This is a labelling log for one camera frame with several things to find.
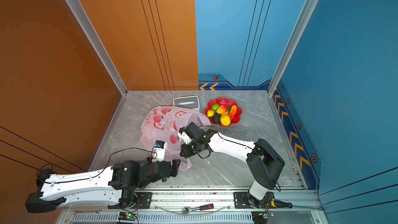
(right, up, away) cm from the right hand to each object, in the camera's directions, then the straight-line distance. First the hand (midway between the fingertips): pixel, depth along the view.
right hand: (180, 155), depth 79 cm
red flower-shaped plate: (+33, +16, +20) cm, 42 cm away
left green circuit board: (-23, -26, -8) cm, 36 cm away
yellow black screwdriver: (+48, -20, -9) cm, 52 cm away
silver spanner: (-47, -24, -8) cm, 53 cm away
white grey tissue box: (+4, +28, +29) cm, 41 cm away
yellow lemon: (+25, +17, +15) cm, 34 cm away
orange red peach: (+31, +21, +23) cm, 44 cm away
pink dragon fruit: (+26, +28, +27) cm, 46 cm away
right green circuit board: (+39, -26, -9) cm, 47 cm away
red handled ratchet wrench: (+4, -22, -10) cm, 24 cm away
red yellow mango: (+24, +23, +21) cm, 39 cm away
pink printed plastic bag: (-11, +15, +11) cm, 22 cm away
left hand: (-1, -1, -8) cm, 8 cm away
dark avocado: (+20, +17, +19) cm, 33 cm away
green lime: (+20, +25, +23) cm, 39 cm away
